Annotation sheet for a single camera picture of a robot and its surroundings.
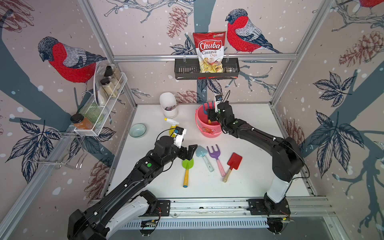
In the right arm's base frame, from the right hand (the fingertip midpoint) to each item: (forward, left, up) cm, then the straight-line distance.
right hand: (211, 107), depth 89 cm
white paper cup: (+15, +31, -8) cm, 35 cm away
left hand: (-24, +10, +1) cm, 26 cm away
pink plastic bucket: (-9, +1, -10) cm, 13 cm away
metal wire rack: (-37, +58, +6) cm, 69 cm away
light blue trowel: (-20, +6, -20) cm, 29 cm away
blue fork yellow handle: (0, +3, -3) cm, 5 cm away
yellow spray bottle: (-9, +23, -7) cm, 25 cm away
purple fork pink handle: (-20, -4, -22) cm, 30 cm away
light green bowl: (-6, +50, -18) cm, 54 cm away
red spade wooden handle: (-24, -15, -23) cm, 36 cm away
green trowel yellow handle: (-28, +14, -22) cm, 38 cm away
